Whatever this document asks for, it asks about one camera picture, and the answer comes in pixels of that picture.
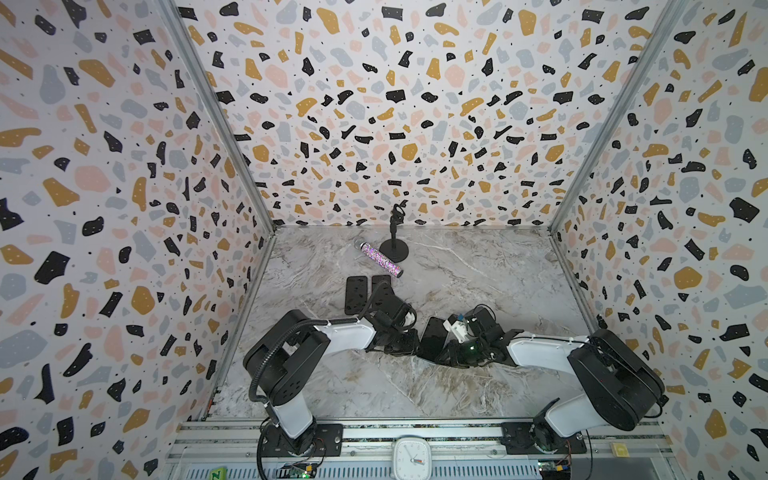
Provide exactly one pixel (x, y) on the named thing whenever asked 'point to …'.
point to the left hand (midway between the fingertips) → (424, 348)
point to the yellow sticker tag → (621, 450)
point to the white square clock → (412, 458)
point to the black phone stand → (395, 250)
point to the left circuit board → (296, 470)
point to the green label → (218, 474)
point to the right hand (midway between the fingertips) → (433, 357)
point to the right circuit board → (555, 469)
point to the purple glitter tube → (378, 258)
